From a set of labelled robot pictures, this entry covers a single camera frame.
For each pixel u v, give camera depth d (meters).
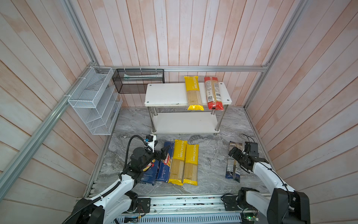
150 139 0.69
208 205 0.75
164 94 0.78
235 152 0.81
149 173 0.77
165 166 0.84
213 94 0.76
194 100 0.73
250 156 0.66
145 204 0.74
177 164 0.86
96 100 0.73
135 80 1.04
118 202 0.57
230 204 0.74
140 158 0.61
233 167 0.84
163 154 0.72
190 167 0.86
